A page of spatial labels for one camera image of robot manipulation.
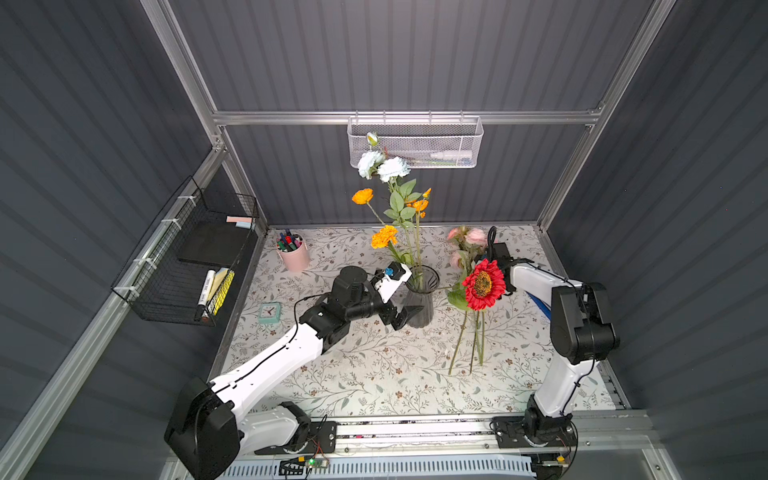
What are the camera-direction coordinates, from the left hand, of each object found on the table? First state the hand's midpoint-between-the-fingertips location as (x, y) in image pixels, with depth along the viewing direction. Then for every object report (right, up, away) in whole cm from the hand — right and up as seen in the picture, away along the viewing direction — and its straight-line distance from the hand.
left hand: (410, 292), depth 72 cm
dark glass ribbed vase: (+4, 0, +10) cm, 10 cm away
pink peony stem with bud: (+20, +17, +38) cm, 46 cm away
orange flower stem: (-6, +14, 0) cm, 15 cm away
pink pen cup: (-37, +11, +26) cm, 47 cm away
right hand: (+23, -4, +25) cm, 34 cm away
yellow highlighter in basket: (-44, +1, -3) cm, 44 cm away
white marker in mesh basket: (+14, +41, +21) cm, 48 cm away
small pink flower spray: (+18, +6, +30) cm, 35 cm away
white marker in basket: (-48, +1, -3) cm, 48 cm away
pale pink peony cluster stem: (+23, +15, +26) cm, 38 cm away
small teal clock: (-44, -10, +23) cm, 50 cm away
